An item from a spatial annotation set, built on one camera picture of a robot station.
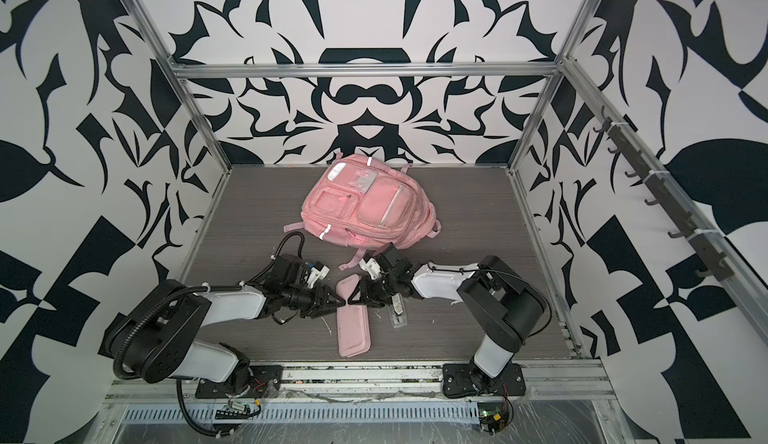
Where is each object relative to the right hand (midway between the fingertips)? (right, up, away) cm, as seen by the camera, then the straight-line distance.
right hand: (351, 303), depth 82 cm
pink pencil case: (0, -5, 0) cm, 5 cm away
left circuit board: (-27, -23, -9) cm, 36 cm away
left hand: (-2, 0, +1) cm, 2 cm away
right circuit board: (+35, -24, -11) cm, 44 cm away
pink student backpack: (+1, +27, +19) cm, 33 cm away
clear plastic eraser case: (+13, -5, +1) cm, 14 cm away
